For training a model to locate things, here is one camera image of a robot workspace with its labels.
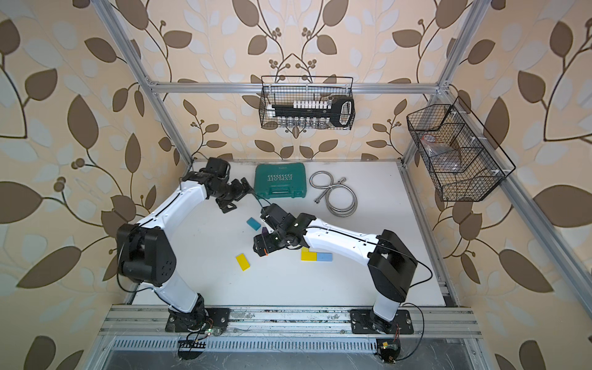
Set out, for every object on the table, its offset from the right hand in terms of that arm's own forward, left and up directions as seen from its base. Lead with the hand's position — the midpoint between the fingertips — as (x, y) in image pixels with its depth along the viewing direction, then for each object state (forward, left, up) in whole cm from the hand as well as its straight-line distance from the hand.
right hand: (266, 244), depth 80 cm
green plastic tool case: (+35, -3, -7) cm, 36 cm away
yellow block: (-1, +11, -12) cm, 16 cm away
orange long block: (-7, -2, +8) cm, 10 cm away
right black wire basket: (+15, -66, +22) cm, 71 cm away
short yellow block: (0, -15, -12) cm, 19 cm away
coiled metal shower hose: (+26, -31, -12) cm, 42 cm away
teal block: (+15, +8, -12) cm, 21 cm away
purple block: (0, -1, +10) cm, 10 cm away
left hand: (+19, +8, +5) cm, 21 cm away
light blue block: (-1, -21, -11) cm, 24 cm away
